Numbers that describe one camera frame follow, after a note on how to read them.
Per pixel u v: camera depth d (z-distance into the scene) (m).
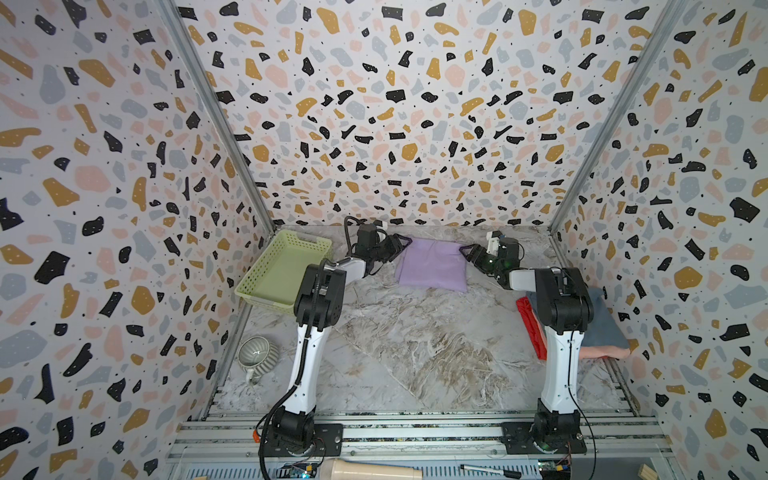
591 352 0.84
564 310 0.60
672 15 0.72
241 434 0.76
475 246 1.00
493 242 1.00
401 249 0.98
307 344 0.64
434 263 1.07
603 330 0.89
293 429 0.64
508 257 0.90
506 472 0.70
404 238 1.05
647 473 0.69
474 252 1.00
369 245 0.90
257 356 0.87
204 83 0.80
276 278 1.04
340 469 0.67
